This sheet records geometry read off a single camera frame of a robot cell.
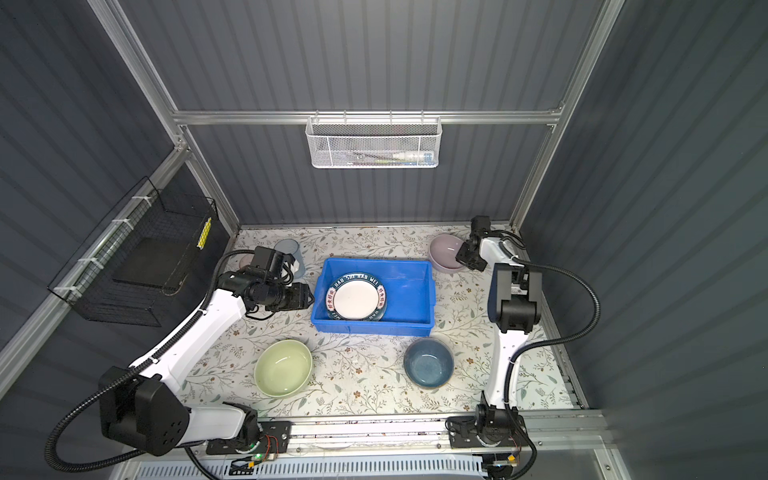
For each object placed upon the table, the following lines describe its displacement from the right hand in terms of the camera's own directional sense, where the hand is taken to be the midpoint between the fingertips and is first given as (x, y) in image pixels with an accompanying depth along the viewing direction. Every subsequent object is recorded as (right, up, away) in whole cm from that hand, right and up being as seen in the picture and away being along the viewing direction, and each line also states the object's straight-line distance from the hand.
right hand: (469, 260), depth 105 cm
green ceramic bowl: (-59, -30, -21) cm, 69 cm away
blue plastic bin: (-21, -10, -4) cm, 24 cm away
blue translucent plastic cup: (-61, +5, -7) cm, 62 cm away
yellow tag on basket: (-80, +8, -22) cm, 84 cm away
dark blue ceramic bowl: (-17, -29, -21) cm, 39 cm away
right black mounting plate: (-10, -42, -31) cm, 54 cm away
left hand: (-52, -10, -23) cm, 58 cm away
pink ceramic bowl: (-8, +4, +5) cm, 10 cm away
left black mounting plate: (-57, -43, -33) cm, 79 cm away
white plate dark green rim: (-40, -12, -8) cm, 42 cm away
